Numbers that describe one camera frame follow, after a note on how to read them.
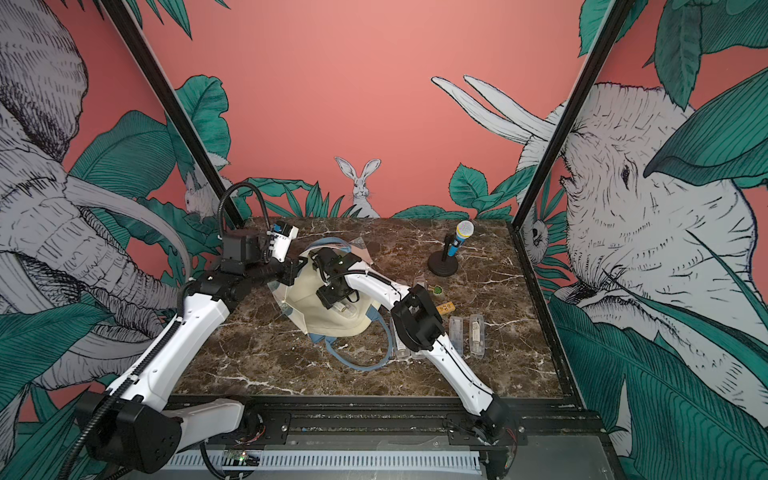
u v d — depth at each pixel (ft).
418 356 2.81
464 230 2.89
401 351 2.82
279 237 2.20
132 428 1.23
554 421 2.60
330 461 2.30
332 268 2.53
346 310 3.04
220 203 3.67
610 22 2.31
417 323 2.05
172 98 2.80
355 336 2.96
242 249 1.87
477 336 2.90
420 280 3.35
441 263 3.53
